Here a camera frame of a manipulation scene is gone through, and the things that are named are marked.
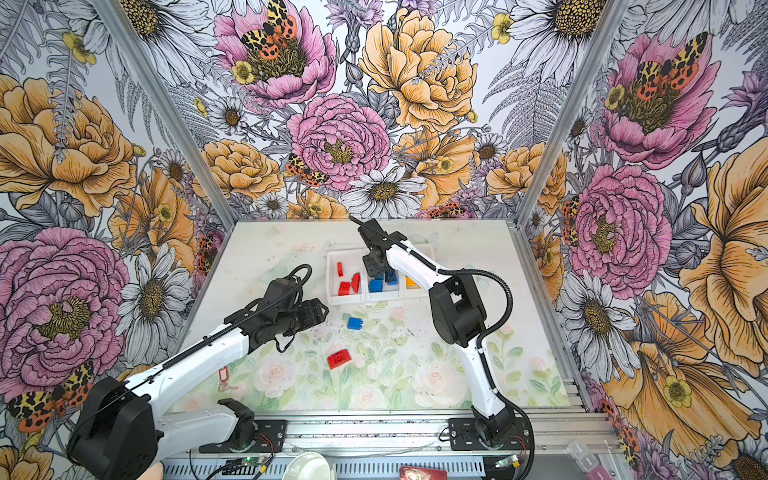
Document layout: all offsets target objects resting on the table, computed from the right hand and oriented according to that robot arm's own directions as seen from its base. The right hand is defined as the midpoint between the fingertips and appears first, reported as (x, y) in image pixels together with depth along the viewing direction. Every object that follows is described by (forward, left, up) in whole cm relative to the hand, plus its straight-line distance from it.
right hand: (380, 271), depth 98 cm
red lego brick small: (+5, +14, -5) cm, 16 cm away
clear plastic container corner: (-51, -47, -7) cm, 69 cm away
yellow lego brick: (-22, -8, +25) cm, 34 cm away
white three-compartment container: (0, +11, -6) cm, 13 cm away
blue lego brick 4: (-14, +9, -7) cm, 18 cm away
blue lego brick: (-2, +2, -5) cm, 6 cm away
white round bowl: (-51, +17, -5) cm, 54 cm away
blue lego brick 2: (-1, -4, -3) cm, 5 cm away
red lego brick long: (0, +8, -5) cm, 10 cm away
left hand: (-18, +18, +2) cm, 26 cm away
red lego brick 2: (-26, +12, -6) cm, 29 cm away
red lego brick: (-1, +13, -7) cm, 15 cm away
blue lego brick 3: (+1, 0, -5) cm, 5 cm away
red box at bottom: (-53, -8, -3) cm, 53 cm away
